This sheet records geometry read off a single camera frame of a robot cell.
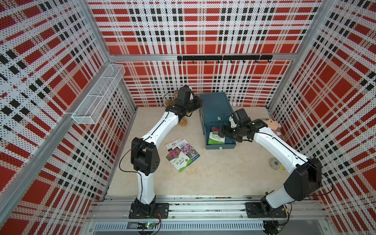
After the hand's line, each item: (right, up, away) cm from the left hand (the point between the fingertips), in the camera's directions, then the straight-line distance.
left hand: (205, 100), depth 86 cm
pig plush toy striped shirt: (+50, -15, +19) cm, 56 cm away
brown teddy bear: (-15, -12, +22) cm, 29 cm away
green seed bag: (+6, -24, +7) cm, 25 cm away
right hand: (+12, -21, -4) cm, 24 cm away
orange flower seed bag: (-21, -28, +13) cm, 38 cm away
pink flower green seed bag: (-16, -37, +5) cm, 41 cm away
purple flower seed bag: (-12, -31, +10) cm, 35 cm away
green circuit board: (-30, -63, -16) cm, 72 cm away
